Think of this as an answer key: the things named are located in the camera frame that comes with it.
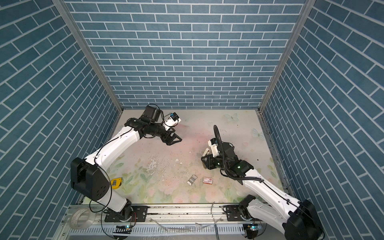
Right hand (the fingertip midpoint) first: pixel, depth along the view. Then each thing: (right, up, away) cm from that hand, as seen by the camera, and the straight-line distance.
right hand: (202, 157), depth 79 cm
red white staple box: (+3, -15, +6) cm, 16 cm away
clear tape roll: (-61, -28, -8) cm, 68 cm away
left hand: (-13, +12, +1) cm, 18 cm away
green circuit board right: (+25, -32, -8) cm, 42 cm away
